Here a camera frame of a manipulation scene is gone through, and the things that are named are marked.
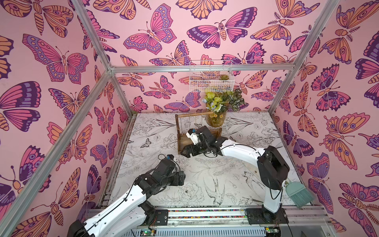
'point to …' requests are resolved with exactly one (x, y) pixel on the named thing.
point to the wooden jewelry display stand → (182, 139)
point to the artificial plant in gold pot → (219, 103)
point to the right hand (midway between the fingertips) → (187, 149)
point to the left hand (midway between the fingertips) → (180, 174)
